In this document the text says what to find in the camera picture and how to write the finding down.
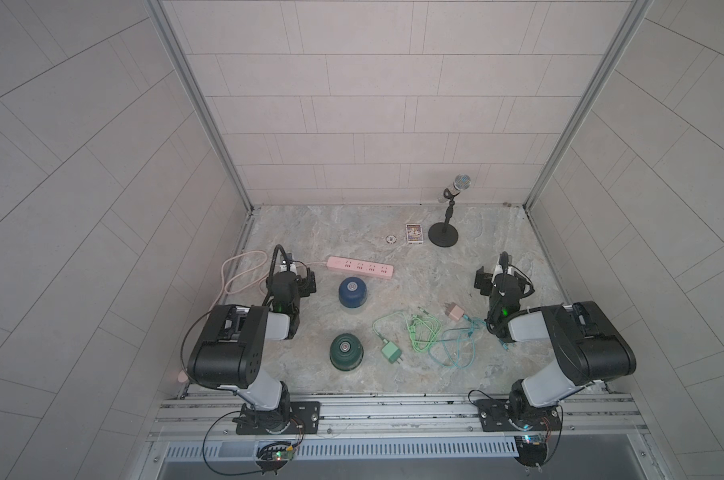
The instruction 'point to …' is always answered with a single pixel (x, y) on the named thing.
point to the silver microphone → (461, 182)
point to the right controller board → (532, 449)
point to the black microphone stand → (444, 234)
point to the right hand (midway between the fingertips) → (496, 265)
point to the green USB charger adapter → (392, 353)
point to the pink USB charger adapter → (456, 313)
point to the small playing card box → (414, 234)
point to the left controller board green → (276, 451)
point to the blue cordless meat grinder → (352, 292)
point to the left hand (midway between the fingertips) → (297, 266)
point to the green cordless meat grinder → (346, 352)
